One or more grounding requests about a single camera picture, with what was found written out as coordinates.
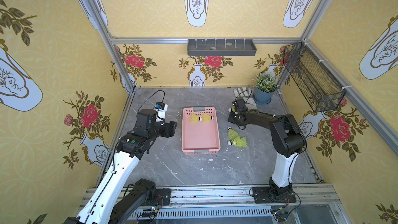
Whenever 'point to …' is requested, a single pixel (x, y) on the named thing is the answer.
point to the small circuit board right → (281, 212)
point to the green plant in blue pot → (265, 86)
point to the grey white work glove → (245, 94)
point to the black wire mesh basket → (320, 89)
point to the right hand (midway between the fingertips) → (230, 119)
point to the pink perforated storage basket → (199, 138)
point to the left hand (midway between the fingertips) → (172, 122)
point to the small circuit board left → (150, 212)
